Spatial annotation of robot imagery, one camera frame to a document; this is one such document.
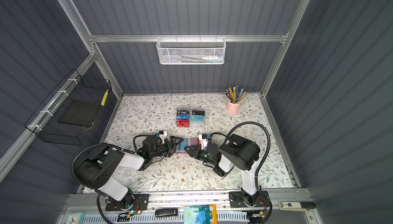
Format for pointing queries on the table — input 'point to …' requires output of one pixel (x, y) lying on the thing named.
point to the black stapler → (166, 212)
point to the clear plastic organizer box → (183, 117)
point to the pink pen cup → (233, 108)
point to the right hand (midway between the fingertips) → (187, 151)
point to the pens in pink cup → (234, 95)
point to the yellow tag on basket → (104, 98)
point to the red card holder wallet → (191, 141)
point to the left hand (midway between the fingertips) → (182, 143)
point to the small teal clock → (77, 218)
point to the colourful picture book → (200, 214)
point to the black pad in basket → (79, 112)
